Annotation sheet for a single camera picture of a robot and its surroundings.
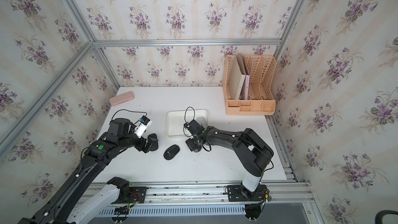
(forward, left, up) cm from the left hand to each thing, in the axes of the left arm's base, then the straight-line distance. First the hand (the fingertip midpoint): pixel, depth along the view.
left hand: (152, 135), depth 75 cm
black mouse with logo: (-2, -8, -15) cm, 17 cm away
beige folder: (+32, -46, +9) cm, 57 cm away
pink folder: (+30, -53, -1) cm, 61 cm away
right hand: (+4, -20, -16) cm, 26 cm away
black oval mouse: (-2, -23, -11) cm, 25 cm away
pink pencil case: (+39, +33, -16) cm, 53 cm away
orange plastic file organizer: (+51, -68, +1) cm, 85 cm away
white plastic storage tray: (+20, -8, -17) cm, 28 cm away
